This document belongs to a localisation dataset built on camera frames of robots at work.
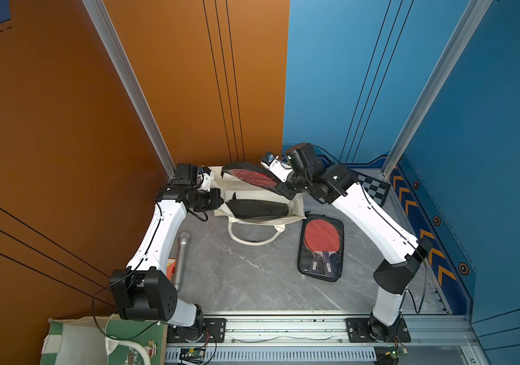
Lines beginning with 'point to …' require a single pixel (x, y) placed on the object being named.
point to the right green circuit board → (394, 354)
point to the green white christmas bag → (104, 341)
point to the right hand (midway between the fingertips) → (281, 176)
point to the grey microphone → (182, 252)
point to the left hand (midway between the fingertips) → (223, 197)
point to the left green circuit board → (194, 354)
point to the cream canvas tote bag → (246, 192)
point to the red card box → (170, 268)
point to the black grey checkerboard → (376, 190)
